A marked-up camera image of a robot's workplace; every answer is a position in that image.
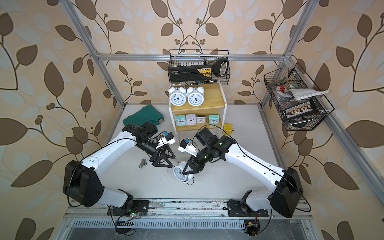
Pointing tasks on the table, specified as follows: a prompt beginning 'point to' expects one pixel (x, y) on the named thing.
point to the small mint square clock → (213, 119)
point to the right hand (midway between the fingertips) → (186, 168)
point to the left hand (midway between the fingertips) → (171, 162)
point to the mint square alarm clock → (180, 120)
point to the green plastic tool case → (147, 114)
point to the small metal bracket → (143, 163)
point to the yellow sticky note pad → (228, 128)
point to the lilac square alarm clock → (190, 119)
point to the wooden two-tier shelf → (210, 113)
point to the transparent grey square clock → (200, 119)
